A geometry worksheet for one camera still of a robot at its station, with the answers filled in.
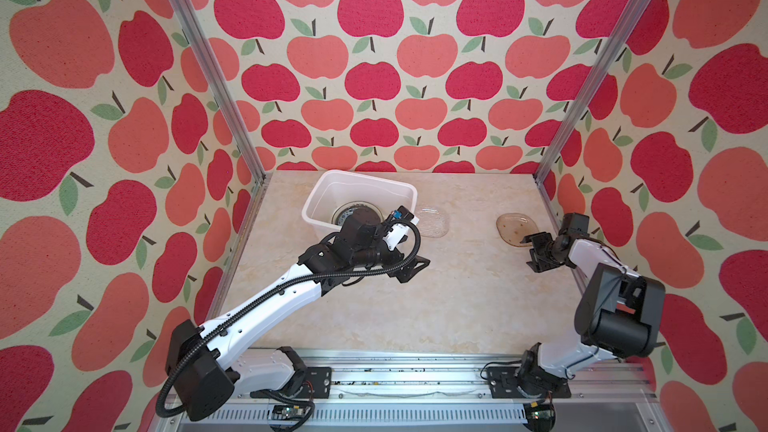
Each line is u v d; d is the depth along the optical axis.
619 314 0.48
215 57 0.88
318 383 0.75
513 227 1.05
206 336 0.40
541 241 0.84
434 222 1.08
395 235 0.62
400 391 0.73
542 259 0.80
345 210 1.03
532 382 0.69
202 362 0.39
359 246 0.55
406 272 0.62
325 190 0.99
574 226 0.73
